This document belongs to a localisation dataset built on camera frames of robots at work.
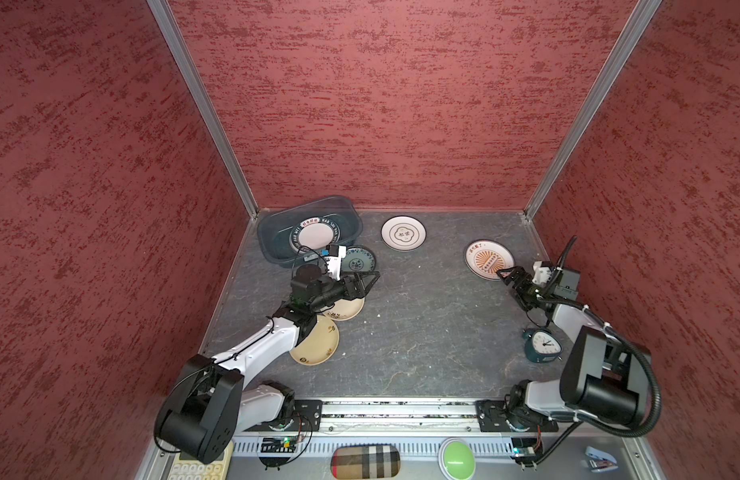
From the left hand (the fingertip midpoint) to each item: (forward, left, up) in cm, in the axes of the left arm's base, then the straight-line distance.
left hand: (371, 280), depth 80 cm
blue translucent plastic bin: (+32, +39, -17) cm, 53 cm away
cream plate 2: (-13, +14, -15) cm, 24 cm away
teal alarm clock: (-13, -49, -14) cm, 52 cm away
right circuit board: (-36, -38, -18) cm, 56 cm away
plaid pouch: (-39, 0, -14) cm, 42 cm away
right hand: (+5, -40, -9) cm, 41 cm away
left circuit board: (-36, +22, -19) cm, 46 cm away
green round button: (-39, -21, -15) cm, 46 cm away
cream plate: (-1, +9, -17) cm, 19 cm away
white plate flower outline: (+32, -11, -17) cm, 38 cm away
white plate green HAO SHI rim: (+29, +23, -15) cm, 40 cm away
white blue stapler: (-38, -55, -16) cm, 69 cm away
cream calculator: (-41, +40, -15) cm, 59 cm away
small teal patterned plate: (+20, +6, -18) cm, 27 cm away
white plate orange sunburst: (+21, -42, -17) cm, 50 cm away
